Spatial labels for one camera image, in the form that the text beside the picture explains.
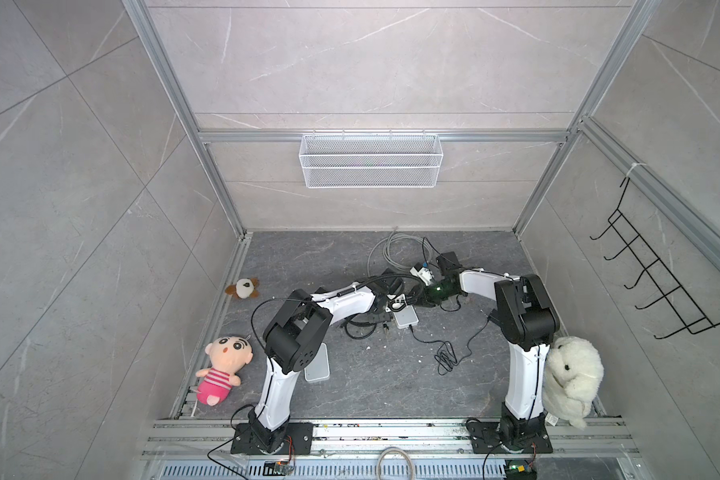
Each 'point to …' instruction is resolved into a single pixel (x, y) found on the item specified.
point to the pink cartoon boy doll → (227, 354)
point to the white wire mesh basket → (371, 161)
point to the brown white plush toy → (244, 288)
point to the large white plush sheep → (572, 377)
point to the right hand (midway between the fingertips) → (408, 300)
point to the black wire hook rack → (655, 269)
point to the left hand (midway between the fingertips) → (379, 299)
